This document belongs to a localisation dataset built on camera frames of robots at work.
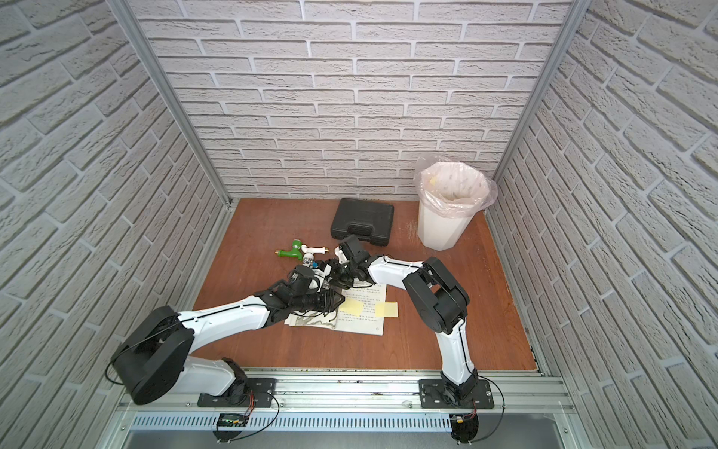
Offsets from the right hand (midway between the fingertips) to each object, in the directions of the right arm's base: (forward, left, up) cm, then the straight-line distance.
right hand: (324, 277), depth 91 cm
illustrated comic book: (-14, -13, -6) cm, 20 cm away
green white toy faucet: (+14, +10, -2) cm, 17 cm away
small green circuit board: (-37, +23, -6) cm, 45 cm away
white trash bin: (+11, -41, +6) cm, 43 cm away
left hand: (-6, -4, +1) cm, 7 cm away
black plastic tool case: (+22, -17, +2) cm, 28 cm away
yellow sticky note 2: (-10, -20, -6) cm, 24 cm away
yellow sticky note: (-9, -9, -5) cm, 13 cm away
